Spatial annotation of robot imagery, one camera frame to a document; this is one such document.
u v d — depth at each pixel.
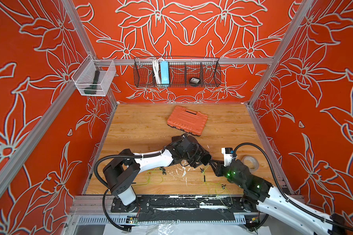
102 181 0.47
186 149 0.64
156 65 0.88
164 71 0.89
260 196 0.55
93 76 0.89
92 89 0.79
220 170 0.67
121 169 0.48
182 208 0.73
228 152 0.68
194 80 0.96
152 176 0.82
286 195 0.51
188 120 1.02
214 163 0.73
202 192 0.76
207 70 1.01
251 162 0.87
